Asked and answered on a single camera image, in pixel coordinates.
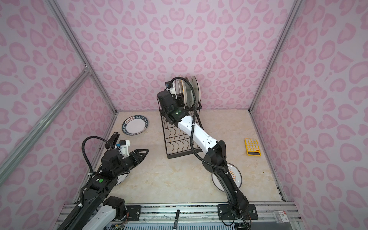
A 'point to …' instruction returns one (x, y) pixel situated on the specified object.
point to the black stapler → (113, 139)
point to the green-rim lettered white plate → (135, 125)
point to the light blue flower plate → (189, 94)
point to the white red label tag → (283, 216)
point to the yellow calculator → (252, 147)
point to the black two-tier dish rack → (177, 144)
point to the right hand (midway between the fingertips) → (179, 91)
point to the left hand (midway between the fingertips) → (147, 150)
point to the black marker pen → (176, 222)
